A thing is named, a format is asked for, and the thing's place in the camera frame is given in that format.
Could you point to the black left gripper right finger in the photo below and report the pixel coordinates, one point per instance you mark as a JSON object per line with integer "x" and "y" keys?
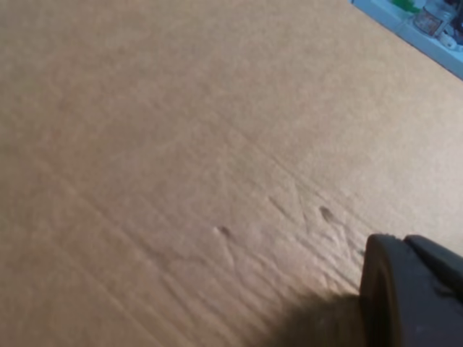
{"x": 442, "y": 262}

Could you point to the brown cardboard shoebox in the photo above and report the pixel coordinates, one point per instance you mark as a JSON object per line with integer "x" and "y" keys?
{"x": 206, "y": 173}

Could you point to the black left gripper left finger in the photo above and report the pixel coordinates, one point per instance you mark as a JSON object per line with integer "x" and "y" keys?
{"x": 402, "y": 302}

